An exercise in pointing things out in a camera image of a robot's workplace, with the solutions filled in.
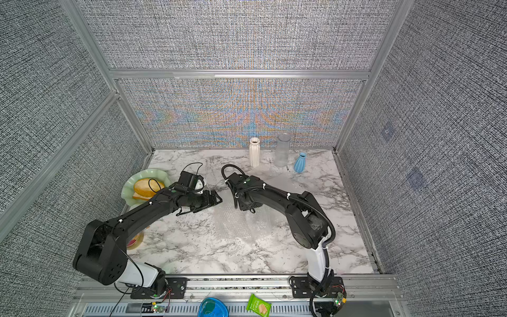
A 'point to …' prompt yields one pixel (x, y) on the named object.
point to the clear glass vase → (282, 151)
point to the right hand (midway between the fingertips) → (249, 199)
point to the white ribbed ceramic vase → (254, 152)
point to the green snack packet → (259, 306)
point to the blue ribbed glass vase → (299, 166)
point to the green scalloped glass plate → (127, 191)
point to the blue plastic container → (212, 307)
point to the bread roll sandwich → (145, 188)
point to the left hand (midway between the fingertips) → (219, 201)
